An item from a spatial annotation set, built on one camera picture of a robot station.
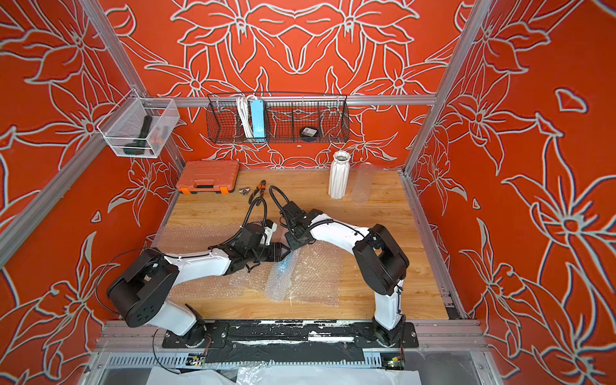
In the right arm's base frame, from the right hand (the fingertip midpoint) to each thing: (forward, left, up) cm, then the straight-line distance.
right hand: (291, 240), depth 89 cm
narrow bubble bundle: (-18, +3, +1) cm, 18 cm away
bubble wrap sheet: (+2, +42, -4) cm, 42 cm away
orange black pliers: (+28, +18, -3) cm, 33 cm away
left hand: (-4, +1, -1) cm, 4 cm away
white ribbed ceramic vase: (+25, -19, +11) cm, 33 cm away
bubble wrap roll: (-11, -8, -5) cm, 15 cm away
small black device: (+37, -6, +23) cm, 44 cm away
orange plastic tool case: (+33, +42, +1) cm, 53 cm away
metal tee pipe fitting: (+27, +25, -3) cm, 37 cm away
